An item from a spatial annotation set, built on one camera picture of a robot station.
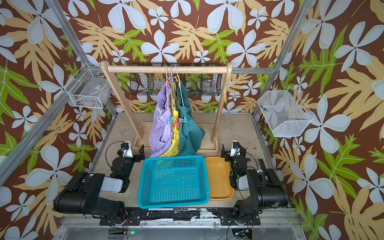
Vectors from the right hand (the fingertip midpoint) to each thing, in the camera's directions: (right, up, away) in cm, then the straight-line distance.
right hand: (231, 144), depth 89 cm
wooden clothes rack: (-12, -2, +12) cm, 17 cm away
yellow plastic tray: (-8, -20, -3) cm, 22 cm away
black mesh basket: (-19, +39, +9) cm, 45 cm away
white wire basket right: (+29, +17, -6) cm, 34 cm away
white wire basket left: (-84, +34, -3) cm, 91 cm away
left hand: (-58, +1, -1) cm, 58 cm away
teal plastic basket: (-38, -21, -3) cm, 43 cm away
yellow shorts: (-33, 0, -19) cm, 38 cm away
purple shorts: (-38, +6, -23) cm, 45 cm away
